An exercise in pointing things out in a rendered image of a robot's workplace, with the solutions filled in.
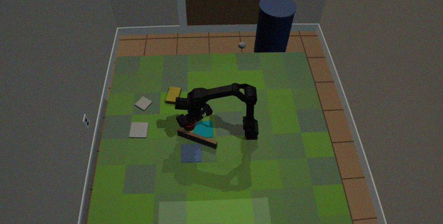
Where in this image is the yellow rectangular block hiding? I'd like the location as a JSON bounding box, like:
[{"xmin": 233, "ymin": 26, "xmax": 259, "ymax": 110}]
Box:
[{"xmin": 166, "ymin": 86, "xmax": 181, "ymax": 105}]

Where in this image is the red cup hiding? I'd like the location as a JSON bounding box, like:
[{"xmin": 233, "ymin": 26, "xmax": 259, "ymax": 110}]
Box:
[{"xmin": 183, "ymin": 119, "xmax": 196, "ymax": 131}]

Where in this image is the dark brown rectangular bar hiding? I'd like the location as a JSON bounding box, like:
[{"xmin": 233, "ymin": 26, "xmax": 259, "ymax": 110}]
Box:
[{"xmin": 177, "ymin": 128, "xmax": 217, "ymax": 149}]

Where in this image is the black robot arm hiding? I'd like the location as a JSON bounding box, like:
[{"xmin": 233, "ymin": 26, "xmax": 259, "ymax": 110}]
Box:
[{"xmin": 175, "ymin": 83, "xmax": 259, "ymax": 140}]

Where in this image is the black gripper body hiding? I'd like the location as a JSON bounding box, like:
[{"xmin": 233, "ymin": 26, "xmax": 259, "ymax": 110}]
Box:
[{"xmin": 176, "ymin": 103, "xmax": 213, "ymax": 128}]

